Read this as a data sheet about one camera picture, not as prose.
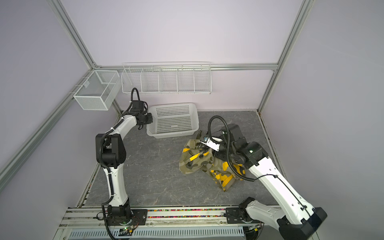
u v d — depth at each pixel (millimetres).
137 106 821
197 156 630
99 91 972
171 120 1051
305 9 703
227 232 707
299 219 370
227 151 508
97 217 708
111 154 578
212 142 581
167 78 995
